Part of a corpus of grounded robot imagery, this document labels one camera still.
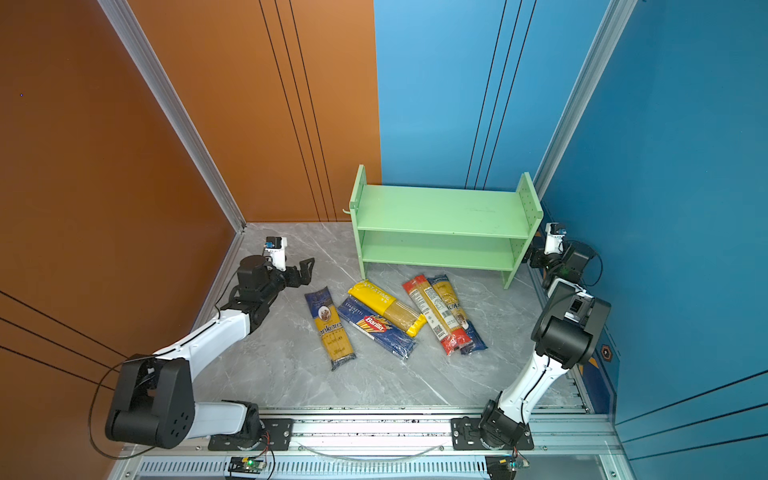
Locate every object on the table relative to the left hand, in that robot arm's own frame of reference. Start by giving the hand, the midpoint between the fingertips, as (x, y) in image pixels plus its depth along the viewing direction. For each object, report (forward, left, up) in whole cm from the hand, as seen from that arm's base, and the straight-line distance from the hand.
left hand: (300, 255), depth 87 cm
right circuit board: (-48, -55, -20) cm, 76 cm away
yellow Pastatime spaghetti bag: (-9, -28, -16) cm, 33 cm away
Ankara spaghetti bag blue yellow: (-15, -9, -16) cm, 24 cm away
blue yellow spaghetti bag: (-1, -44, -15) cm, 46 cm away
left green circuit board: (-49, +7, -20) cm, 53 cm away
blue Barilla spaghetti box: (-16, -23, -14) cm, 31 cm away
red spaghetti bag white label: (-2, -36, -15) cm, 39 cm away
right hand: (+10, -74, -2) cm, 74 cm away
